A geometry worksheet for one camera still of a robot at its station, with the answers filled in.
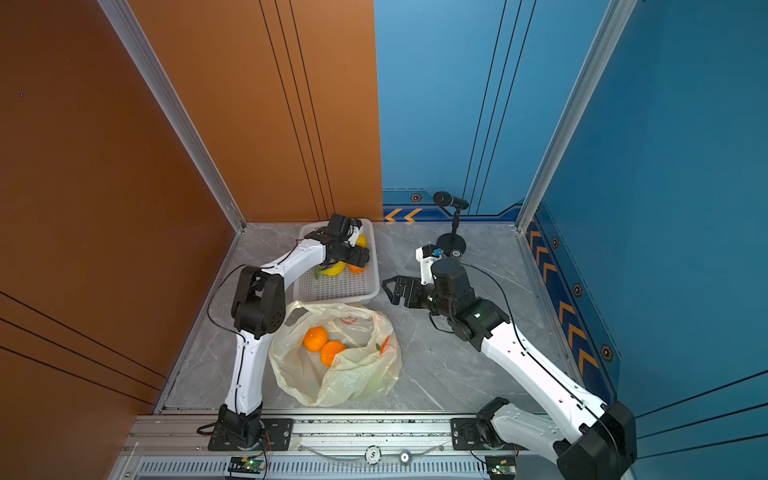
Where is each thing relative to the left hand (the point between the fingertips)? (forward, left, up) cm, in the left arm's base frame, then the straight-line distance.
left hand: (359, 251), depth 104 cm
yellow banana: (-6, +8, -3) cm, 11 cm away
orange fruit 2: (-32, +10, -1) cm, 33 cm away
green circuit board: (-61, +21, -7) cm, 65 cm away
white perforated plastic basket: (-12, +4, -5) cm, 14 cm away
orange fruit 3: (-35, +6, -3) cm, 35 cm away
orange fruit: (-6, +1, -2) cm, 7 cm away
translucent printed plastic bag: (-42, -7, +7) cm, 43 cm away
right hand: (-27, -12, +18) cm, 35 cm away
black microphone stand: (+10, -33, -7) cm, 35 cm away
